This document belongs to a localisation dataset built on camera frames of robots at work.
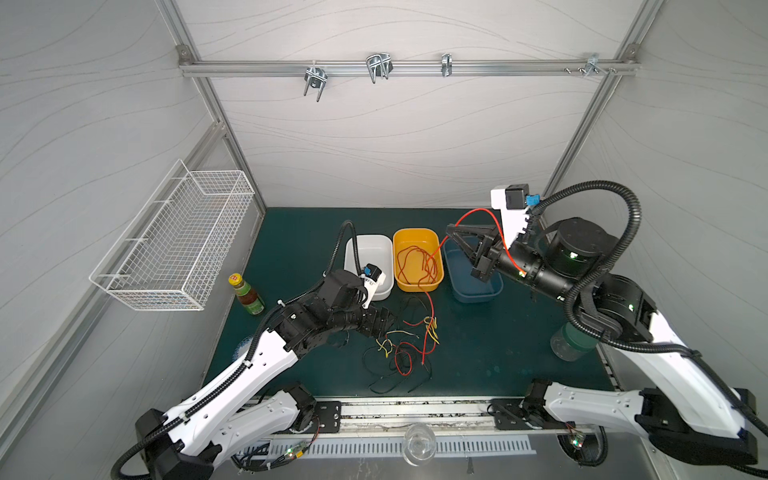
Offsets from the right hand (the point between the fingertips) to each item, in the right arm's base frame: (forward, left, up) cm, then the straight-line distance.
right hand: (456, 219), depth 50 cm
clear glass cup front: (-28, +4, -42) cm, 51 cm away
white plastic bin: (+28, +20, -46) cm, 57 cm away
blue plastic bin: (+13, -10, -44) cm, 47 cm away
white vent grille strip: (-28, +12, -50) cm, 59 cm away
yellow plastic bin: (+27, +5, -50) cm, 56 cm away
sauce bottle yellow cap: (+3, +53, -38) cm, 66 cm away
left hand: (-3, +12, -29) cm, 32 cm away
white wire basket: (+3, +63, -17) cm, 65 cm away
